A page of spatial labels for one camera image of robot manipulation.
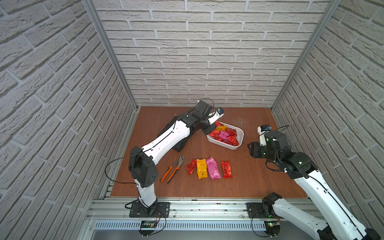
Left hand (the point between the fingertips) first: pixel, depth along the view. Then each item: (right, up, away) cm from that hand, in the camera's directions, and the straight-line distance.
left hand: (214, 121), depth 80 cm
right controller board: (+27, -51, -10) cm, 59 cm away
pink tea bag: (+9, -9, +18) cm, 22 cm away
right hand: (+19, -12, -9) cm, 24 cm away
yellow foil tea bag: (-7, -28, +5) cm, 29 cm away
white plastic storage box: (+20, -9, +17) cm, 28 cm away
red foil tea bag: (-13, -27, +7) cm, 31 cm away
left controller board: (-34, -52, -8) cm, 62 cm away
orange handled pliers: (-22, -27, +8) cm, 35 cm away
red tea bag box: (+8, -28, +5) cm, 30 cm away
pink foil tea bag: (0, -28, +5) cm, 28 cm away
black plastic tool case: (-20, -16, +12) cm, 28 cm away
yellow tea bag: (+7, -4, +17) cm, 19 cm away
